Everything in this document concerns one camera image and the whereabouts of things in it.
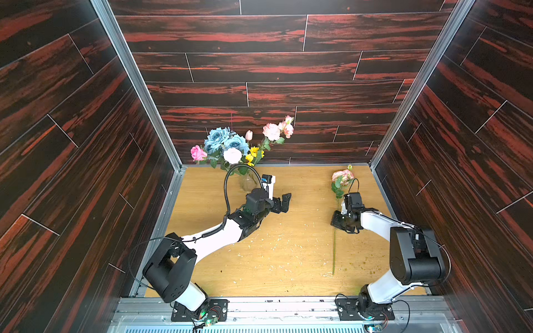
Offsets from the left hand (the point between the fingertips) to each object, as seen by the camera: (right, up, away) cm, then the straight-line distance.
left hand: (283, 193), depth 83 cm
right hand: (+28, -14, +14) cm, 34 cm away
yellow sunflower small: (-15, +16, +13) cm, 25 cm away
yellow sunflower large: (-12, +19, +11) cm, 25 cm away
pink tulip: (-14, +26, +10) cm, 31 cm away
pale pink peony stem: (+31, +6, +22) cm, 39 cm away
